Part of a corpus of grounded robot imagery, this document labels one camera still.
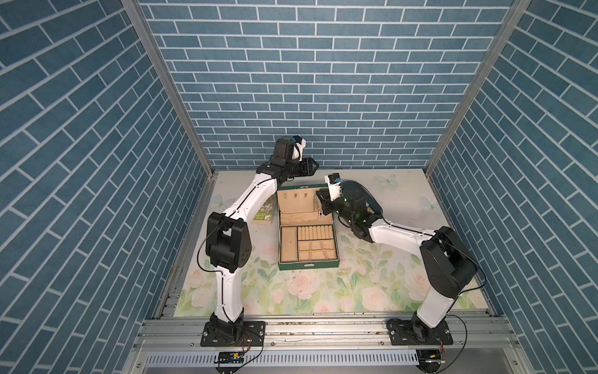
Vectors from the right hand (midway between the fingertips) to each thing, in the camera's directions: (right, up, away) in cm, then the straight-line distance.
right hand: (320, 191), depth 87 cm
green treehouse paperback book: (-22, -9, +14) cm, 28 cm away
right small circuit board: (+33, -52, -17) cm, 63 cm away
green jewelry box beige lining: (-5, -18, +4) cm, 19 cm away
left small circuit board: (-29, -52, -15) cm, 61 cm away
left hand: (0, +10, +2) cm, 10 cm away
